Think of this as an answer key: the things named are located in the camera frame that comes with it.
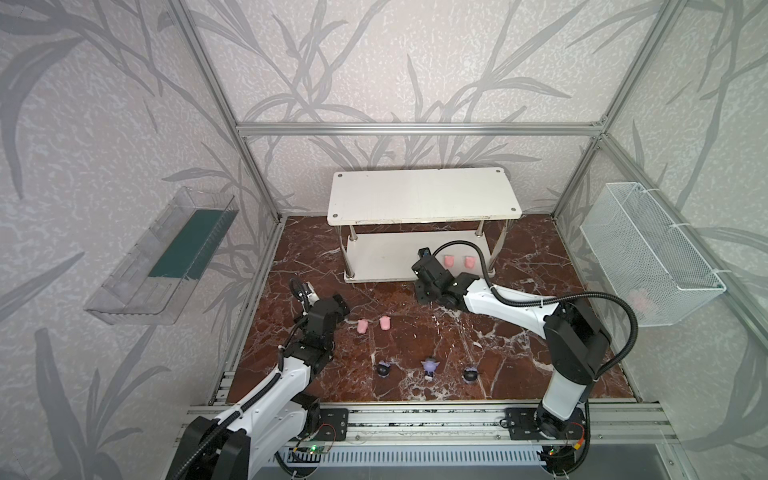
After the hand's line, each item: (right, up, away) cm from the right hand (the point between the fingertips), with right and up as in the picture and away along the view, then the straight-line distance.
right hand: (421, 277), depth 91 cm
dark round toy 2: (+12, -24, -12) cm, 30 cm away
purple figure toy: (+2, -23, -10) cm, 25 cm away
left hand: (-27, -3, -4) cm, 27 cm away
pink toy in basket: (+54, -4, -17) cm, 57 cm away
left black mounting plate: (-23, -34, -17) cm, 45 cm away
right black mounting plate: (+24, -35, -17) cm, 46 cm away
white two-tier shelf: (-11, +17, -17) cm, 26 cm away
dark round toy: (-11, -23, -12) cm, 28 cm away
